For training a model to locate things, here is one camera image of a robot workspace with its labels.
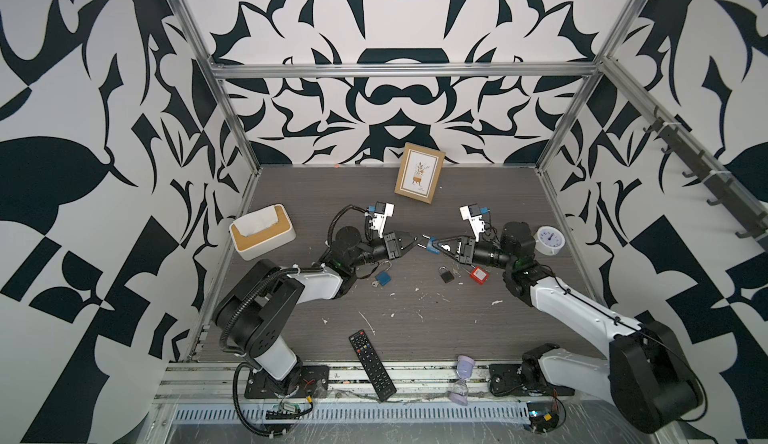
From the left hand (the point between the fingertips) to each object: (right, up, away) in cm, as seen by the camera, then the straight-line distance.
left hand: (428, 236), depth 73 cm
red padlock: (+18, -14, +18) cm, 29 cm away
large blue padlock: (-11, -15, +19) cm, 26 cm away
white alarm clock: (+42, -4, +24) cm, 49 cm away
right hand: (+2, -3, 0) cm, 3 cm away
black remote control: (-14, -32, +2) cm, 35 cm away
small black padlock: (+8, -14, +18) cm, 24 cm away
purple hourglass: (+8, -37, 0) cm, 37 cm away
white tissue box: (-49, -1, +23) cm, 54 cm away
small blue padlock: (+1, -3, +1) cm, 3 cm away
